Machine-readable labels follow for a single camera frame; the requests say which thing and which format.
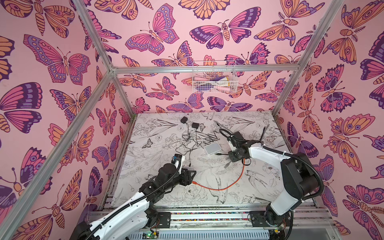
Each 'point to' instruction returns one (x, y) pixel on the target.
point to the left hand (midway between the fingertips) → (193, 170)
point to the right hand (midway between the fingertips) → (234, 153)
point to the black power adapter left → (184, 120)
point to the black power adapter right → (195, 125)
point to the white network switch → (213, 148)
